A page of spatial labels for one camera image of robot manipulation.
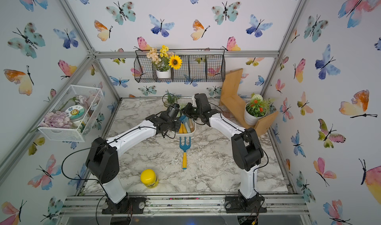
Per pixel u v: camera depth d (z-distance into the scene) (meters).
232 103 1.09
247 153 0.51
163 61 0.86
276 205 0.75
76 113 0.66
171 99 1.08
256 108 0.83
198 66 0.98
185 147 0.94
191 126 0.96
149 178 0.73
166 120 0.66
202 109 0.71
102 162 0.46
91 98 0.79
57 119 0.60
